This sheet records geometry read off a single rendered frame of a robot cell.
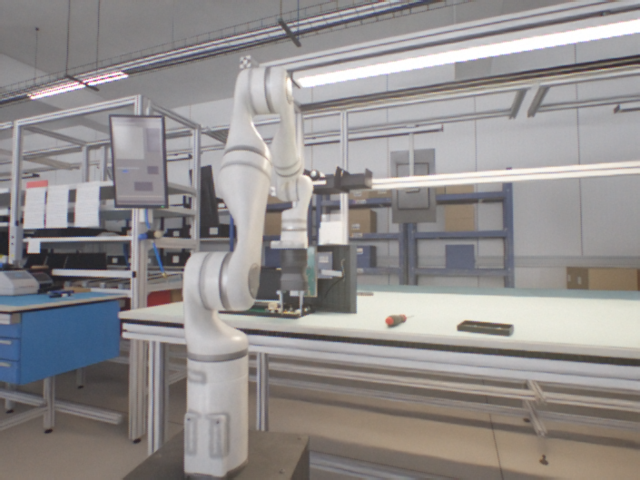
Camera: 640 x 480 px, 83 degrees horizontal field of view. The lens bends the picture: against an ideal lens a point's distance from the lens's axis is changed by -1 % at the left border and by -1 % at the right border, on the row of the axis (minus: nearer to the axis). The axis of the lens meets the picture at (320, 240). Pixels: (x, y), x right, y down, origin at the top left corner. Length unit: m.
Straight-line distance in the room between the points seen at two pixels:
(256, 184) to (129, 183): 1.73
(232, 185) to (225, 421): 0.36
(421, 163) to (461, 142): 2.44
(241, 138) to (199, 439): 0.49
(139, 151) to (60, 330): 1.04
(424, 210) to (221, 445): 2.57
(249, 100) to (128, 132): 1.59
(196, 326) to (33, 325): 1.78
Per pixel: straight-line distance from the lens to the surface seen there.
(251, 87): 0.80
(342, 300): 1.15
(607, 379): 0.93
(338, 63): 1.53
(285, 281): 1.01
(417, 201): 2.94
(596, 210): 5.41
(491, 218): 5.19
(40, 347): 2.36
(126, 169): 2.33
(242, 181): 0.63
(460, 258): 4.70
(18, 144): 3.67
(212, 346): 0.57
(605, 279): 4.35
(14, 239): 3.44
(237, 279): 0.55
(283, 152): 0.90
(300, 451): 0.70
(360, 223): 4.84
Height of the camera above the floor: 1.18
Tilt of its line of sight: 2 degrees up
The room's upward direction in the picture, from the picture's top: straight up
